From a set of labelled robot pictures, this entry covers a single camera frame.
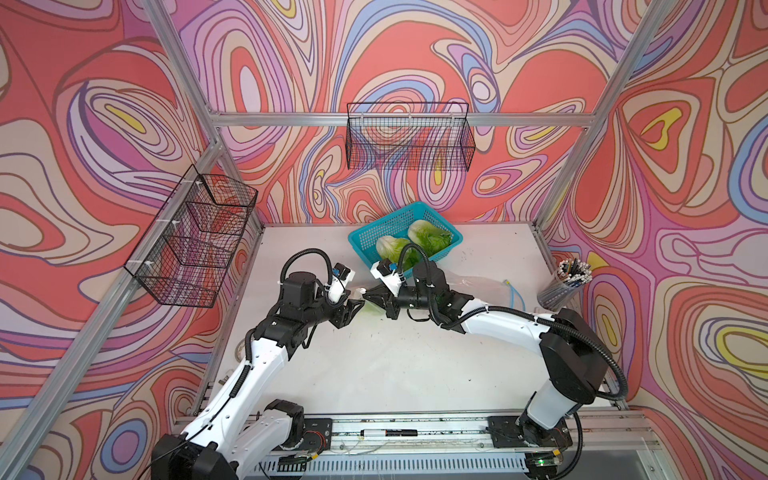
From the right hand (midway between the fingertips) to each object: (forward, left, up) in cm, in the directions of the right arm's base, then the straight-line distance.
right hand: (367, 302), depth 78 cm
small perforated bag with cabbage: (-1, 0, -2) cm, 3 cm away
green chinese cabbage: (+29, -20, -7) cm, 36 cm away
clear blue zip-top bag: (+14, -39, -17) cm, 44 cm away
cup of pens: (+7, -58, -1) cm, 58 cm away
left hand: (0, +2, +1) cm, 3 cm away
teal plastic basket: (+33, +2, -12) cm, 35 cm away
